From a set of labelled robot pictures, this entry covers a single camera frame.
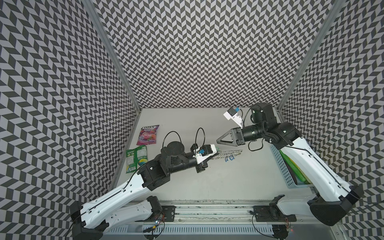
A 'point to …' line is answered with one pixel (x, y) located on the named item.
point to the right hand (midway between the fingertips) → (220, 144)
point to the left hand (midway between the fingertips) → (215, 153)
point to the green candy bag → (138, 156)
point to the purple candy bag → (147, 135)
